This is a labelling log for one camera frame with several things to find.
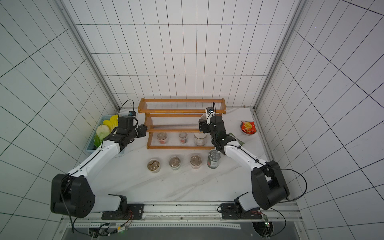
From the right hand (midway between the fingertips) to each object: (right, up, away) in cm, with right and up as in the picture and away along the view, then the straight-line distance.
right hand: (200, 117), depth 86 cm
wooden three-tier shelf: (-19, -4, +16) cm, 25 cm away
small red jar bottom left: (-25, -13, +9) cm, 29 cm away
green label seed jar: (-15, -26, -2) cm, 30 cm away
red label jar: (-3, -26, 0) cm, 26 cm away
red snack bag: (+34, -7, +15) cm, 37 cm away
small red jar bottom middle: (-11, -13, +7) cm, 18 cm away
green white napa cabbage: (-63, -9, +7) cm, 64 cm away
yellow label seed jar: (-27, -27, -3) cm, 39 cm away
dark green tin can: (+7, -22, -6) cm, 24 cm away
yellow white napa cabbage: (-60, -4, +14) cm, 62 cm away
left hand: (-36, -7, +2) cm, 37 cm away
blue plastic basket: (-69, -19, +6) cm, 71 cm away
